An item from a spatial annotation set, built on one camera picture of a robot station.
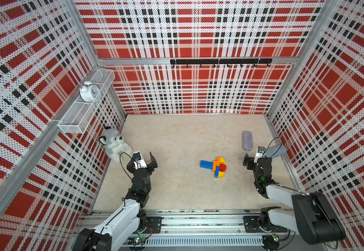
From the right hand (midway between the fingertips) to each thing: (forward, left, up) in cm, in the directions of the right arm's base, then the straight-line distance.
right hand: (257, 154), depth 90 cm
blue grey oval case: (+5, -12, -5) cm, 14 cm away
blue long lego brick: (-8, +23, -6) cm, 25 cm away
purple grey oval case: (+13, +1, -4) cm, 14 cm away
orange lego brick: (-3, +24, -5) cm, 24 cm away
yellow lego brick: (-1, +20, -5) cm, 20 cm away
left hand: (-4, +64, +6) cm, 64 cm away
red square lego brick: (-5, +20, -6) cm, 21 cm away
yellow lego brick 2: (-10, +22, -6) cm, 24 cm away
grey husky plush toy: (+2, +83, +5) cm, 83 cm away
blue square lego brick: (-4, +30, -5) cm, 30 cm away
